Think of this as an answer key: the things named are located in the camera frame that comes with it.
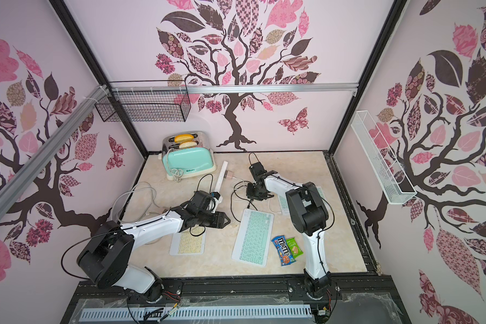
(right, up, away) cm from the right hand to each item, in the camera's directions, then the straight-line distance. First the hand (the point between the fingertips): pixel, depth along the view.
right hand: (250, 198), depth 99 cm
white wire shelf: (+54, +9, -25) cm, 60 cm away
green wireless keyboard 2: (+16, -4, -2) cm, 17 cm away
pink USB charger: (-12, +11, +8) cm, 18 cm away
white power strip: (-16, +5, +1) cm, 17 cm away
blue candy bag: (+14, -21, -18) cm, 31 cm away
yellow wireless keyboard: (-27, -17, -13) cm, 35 cm away
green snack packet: (+19, -20, -16) cm, 32 cm away
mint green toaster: (-33, +22, -1) cm, 39 cm away
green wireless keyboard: (+1, -17, -13) cm, 21 cm away
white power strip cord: (-58, +6, +7) cm, 59 cm away
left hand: (-12, -10, -12) cm, 20 cm away
